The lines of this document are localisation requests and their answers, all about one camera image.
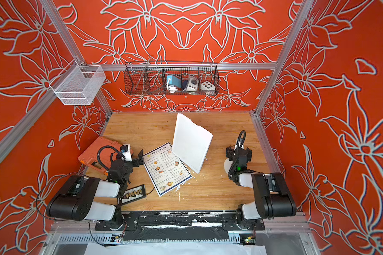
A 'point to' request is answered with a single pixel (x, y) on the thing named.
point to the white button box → (207, 85)
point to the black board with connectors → (133, 194)
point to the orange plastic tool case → (101, 154)
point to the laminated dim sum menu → (165, 169)
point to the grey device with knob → (192, 84)
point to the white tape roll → (227, 164)
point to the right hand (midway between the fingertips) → (236, 145)
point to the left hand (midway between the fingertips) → (134, 149)
